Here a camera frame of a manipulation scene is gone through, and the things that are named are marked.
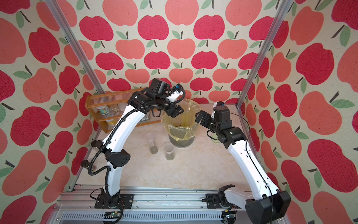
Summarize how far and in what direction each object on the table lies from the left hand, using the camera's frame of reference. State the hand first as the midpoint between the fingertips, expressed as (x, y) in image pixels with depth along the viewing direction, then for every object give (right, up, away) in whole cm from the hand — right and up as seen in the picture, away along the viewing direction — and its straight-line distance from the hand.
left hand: (180, 107), depth 72 cm
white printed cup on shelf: (-51, 0, +20) cm, 55 cm away
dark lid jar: (-54, -32, +6) cm, 63 cm away
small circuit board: (-35, -56, -1) cm, 66 cm away
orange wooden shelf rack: (-39, +5, +13) cm, 41 cm away
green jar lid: (+16, -14, -11) cm, 23 cm away
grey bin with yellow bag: (+1, -12, +1) cm, 12 cm away
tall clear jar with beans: (-17, -18, +8) cm, 26 cm away
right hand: (+13, -6, +2) cm, 14 cm away
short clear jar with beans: (-7, -28, +21) cm, 36 cm away
